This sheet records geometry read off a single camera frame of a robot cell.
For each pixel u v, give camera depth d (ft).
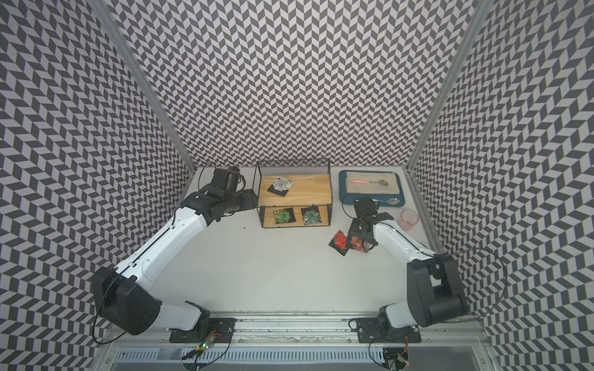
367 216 2.10
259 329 2.43
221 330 2.41
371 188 3.64
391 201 3.35
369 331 2.42
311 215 3.25
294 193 2.97
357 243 2.99
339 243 3.06
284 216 3.25
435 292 1.39
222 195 1.96
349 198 3.56
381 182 3.67
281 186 2.92
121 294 1.27
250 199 2.35
